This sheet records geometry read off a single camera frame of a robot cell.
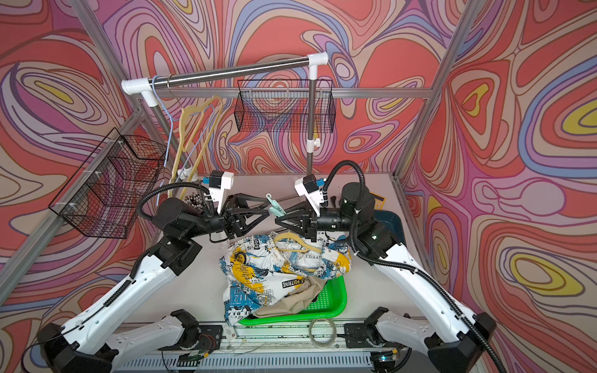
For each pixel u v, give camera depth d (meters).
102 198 0.72
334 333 0.74
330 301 0.80
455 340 0.38
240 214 0.49
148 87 0.48
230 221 0.49
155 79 0.48
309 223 0.49
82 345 0.38
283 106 0.84
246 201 0.55
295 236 0.82
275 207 0.54
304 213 0.51
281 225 0.54
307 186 0.48
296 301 0.71
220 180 0.47
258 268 0.73
